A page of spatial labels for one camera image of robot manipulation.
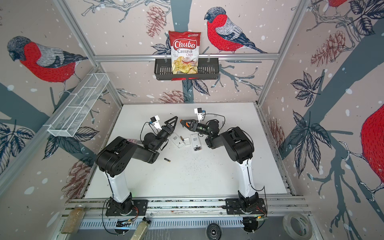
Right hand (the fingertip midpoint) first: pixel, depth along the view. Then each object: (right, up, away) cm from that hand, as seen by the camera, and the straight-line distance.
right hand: (179, 127), depth 85 cm
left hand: (-1, +4, -3) cm, 5 cm away
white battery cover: (+4, -11, +14) cm, 18 cm away
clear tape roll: (+59, -47, -15) cm, 77 cm away
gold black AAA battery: (-8, -21, +5) cm, 23 cm away
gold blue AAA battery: (0, -9, +16) cm, 18 cm away
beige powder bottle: (-14, -44, -20) cm, 51 cm away
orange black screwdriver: (+4, +2, 0) cm, 4 cm away
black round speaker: (+17, -40, -26) cm, 51 cm away
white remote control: (-3, -10, +13) cm, 17 cm away
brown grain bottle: (-46, -41, -18) cm, 65 cm away
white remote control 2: (+9, -10, +13) cm, 19 cm away
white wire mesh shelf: (-53, +5, -13) cm, 55 cm away
